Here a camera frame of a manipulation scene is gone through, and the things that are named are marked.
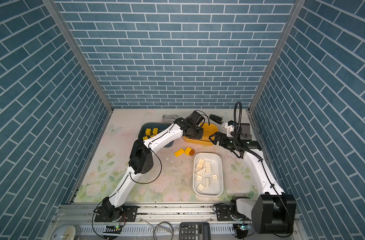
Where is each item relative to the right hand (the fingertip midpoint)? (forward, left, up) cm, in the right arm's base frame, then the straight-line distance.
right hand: (215, 137), depth 81 cm
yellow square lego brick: (+12, +44, -14) cm, 48 cm away
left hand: (+8, +7, -9) cm, 14 cm away
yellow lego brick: (+12, +39, -14) cm, 44 cm away
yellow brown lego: (-1, +14, -16) cm, 21 cm away
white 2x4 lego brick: (-9, +2, -17) cm, 20 cm away
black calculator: (-41, +8, -17) cm, 45 cm away
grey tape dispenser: (+26, +32, -15) cm, 44 cm away
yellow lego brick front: (+6, +45, -15) cm, 48 cm away
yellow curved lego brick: (+10, +42, -17) cm, 46 cm away
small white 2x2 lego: (-14, -1, -19) cm, 24 cm away
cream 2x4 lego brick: (-7, +7, -18) cm, 20 cm away
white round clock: (-47, +64, -9) cm, 79 cm away
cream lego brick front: (-21, +6, -19) cm, 29 cm away
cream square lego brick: (-19, +3, -17) cm, 25 cm away
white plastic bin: (-14, +2, -18) cm, 23 cm away
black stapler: (+30, -3, -17) cm, 34 cm away
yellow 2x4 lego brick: (-1, +21, -18) cm, 28 cm away
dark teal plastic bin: (+17, +43, -13) cm, 48 cm away
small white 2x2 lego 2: (-16, +7, -18) cm, 25 cm away
